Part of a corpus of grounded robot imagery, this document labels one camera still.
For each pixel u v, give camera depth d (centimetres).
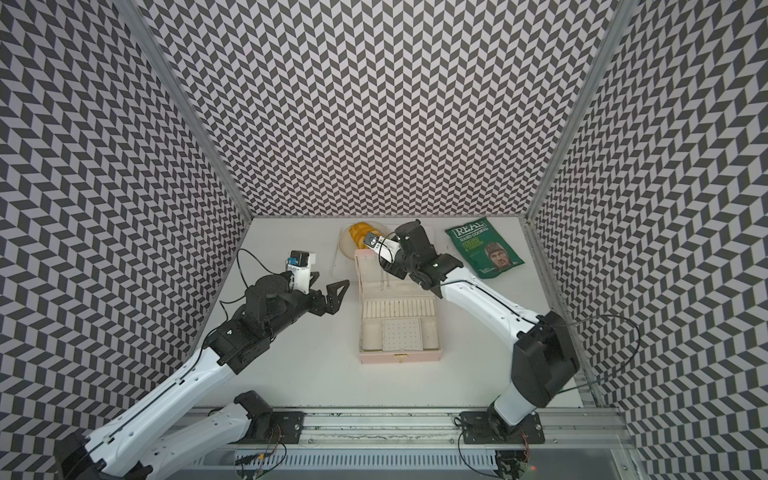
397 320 84
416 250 61
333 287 64
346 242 109
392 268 71
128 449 39
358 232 108
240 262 109
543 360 42
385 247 69
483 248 105
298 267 63
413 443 72
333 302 64
